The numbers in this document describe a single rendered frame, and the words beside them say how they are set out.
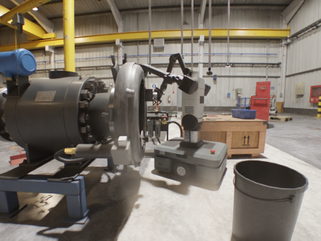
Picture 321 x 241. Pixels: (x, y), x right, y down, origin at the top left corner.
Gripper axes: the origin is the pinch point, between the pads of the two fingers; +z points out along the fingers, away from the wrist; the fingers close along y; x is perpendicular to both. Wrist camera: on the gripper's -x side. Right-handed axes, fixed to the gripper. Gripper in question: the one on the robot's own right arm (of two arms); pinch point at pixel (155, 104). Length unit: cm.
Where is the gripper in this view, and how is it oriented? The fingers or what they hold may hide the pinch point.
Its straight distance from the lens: 201.9
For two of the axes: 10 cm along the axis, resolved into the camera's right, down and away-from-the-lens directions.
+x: 7.4, 5.5, -3.9
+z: -4.3, 8.3, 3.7
